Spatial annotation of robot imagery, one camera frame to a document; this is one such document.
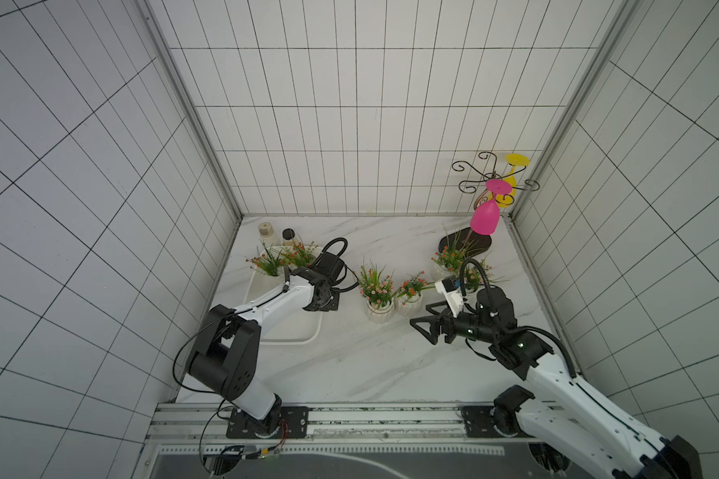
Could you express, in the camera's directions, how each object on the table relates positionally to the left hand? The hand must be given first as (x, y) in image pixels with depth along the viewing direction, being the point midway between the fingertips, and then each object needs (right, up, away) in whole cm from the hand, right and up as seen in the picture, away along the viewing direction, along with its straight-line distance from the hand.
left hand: (322, 307), depth 89 cm
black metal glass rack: (+44, +36, -5) cm, 58 cm away
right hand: (+27, +3, -13) cm, 31 cm away
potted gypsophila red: (-17, +13, +1) cm, 22 cm away
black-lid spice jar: (-14, +22, +15) cm, 30 cm away
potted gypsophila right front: (+45, +9, -4) cm, 46 cm away
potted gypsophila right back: (+39, +14, +1) cm, 42 cm away
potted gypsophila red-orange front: (-8, +16, 0) cm, 18 cm away
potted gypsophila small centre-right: (+25, +3, -7) cm, 27 cm away
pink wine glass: (+51, +28, +4) cm, 58 cm away
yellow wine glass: (+61, +46, +4) cm, 76 cm away
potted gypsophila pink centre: (+17, +6, -7) cm, 19 cm away
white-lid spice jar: (-22, +22, +15) cm, 34 cm away
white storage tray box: (-6, -4, -5) cm, 9 cm away
